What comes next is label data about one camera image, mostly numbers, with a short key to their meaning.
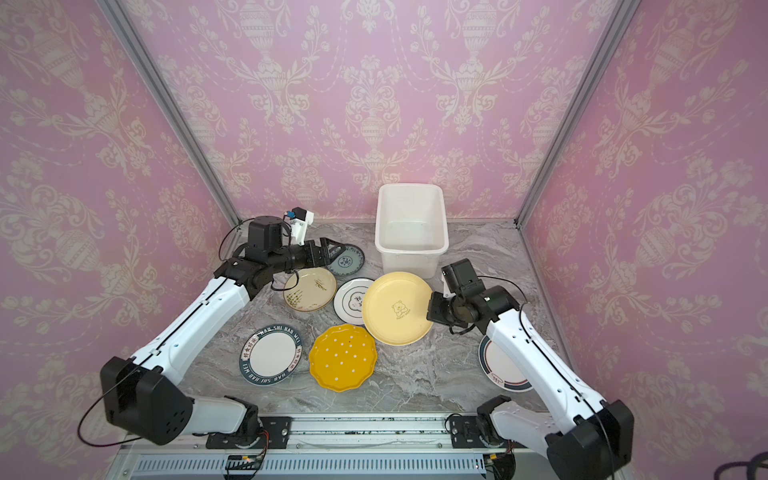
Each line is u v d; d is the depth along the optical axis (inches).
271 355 33.8
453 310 24.9
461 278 22.9
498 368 33.2
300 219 27.5
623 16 27.1
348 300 38.4
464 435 28.7
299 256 26.6
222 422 23.7
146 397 15.6
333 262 27.3
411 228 46.9
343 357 33.8
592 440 14.5
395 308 31.3
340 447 28.8
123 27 28.1
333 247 27.5
